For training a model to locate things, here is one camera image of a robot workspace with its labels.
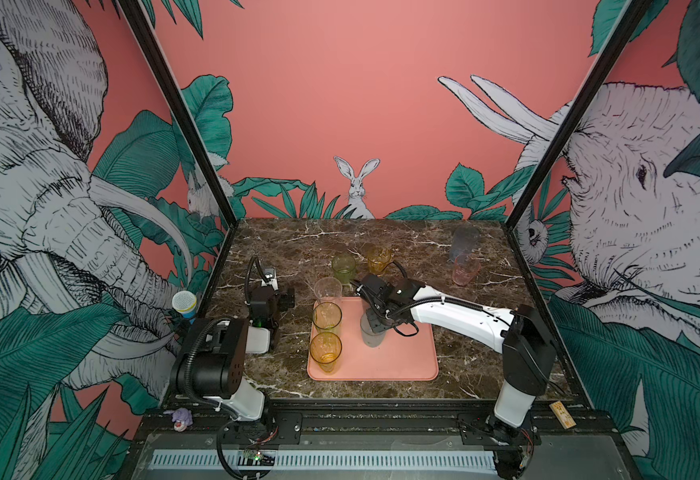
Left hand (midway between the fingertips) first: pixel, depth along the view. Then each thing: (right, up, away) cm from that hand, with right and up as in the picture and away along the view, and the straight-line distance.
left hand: (271, 279), depth 93 cm
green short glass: (+22, +3, +11) cm, 25 cm away
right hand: (+32, -10, -10) cm, 35 cm away
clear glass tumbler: (+17, -4, +5) cm, 18 cm away
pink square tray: (+41, -23, -6) cm, 47 cm away
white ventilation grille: (+21, -41, -23) cm, 52 cm away
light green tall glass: (+19, -10, -10) cm, 24 cm away
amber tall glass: (+19, -17, -16) cm, 30 cm away
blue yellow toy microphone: (-14, -3, -23) cm, 27 cm away
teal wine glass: (+31, -15, -13) cm, 37 cm away
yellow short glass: (+35, +6, +20) cm, 41 cm away
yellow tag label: (+81, -34, -17) cm, 90 cm away
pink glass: (+67, +3, +13) cm, 68 cm away
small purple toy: (-16, -32, -21) cm, 42 cm away
